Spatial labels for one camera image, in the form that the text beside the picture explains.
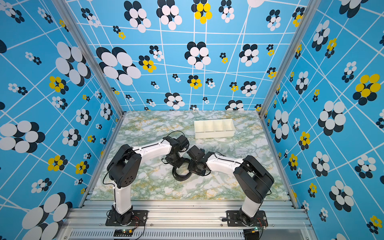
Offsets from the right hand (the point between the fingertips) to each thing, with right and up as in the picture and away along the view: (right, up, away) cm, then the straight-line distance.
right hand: (191, 169), depth 89 cm
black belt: (-6, -3, -6) cm, 9 cm away
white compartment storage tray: (+16, +25, +22) cm, 37 cm away
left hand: (-7, +2, +3) cm, 8 cm away
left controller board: (-33, -26, -17) cm, 45 cm away
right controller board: (+29, -26, -18) cm, 43 cm away
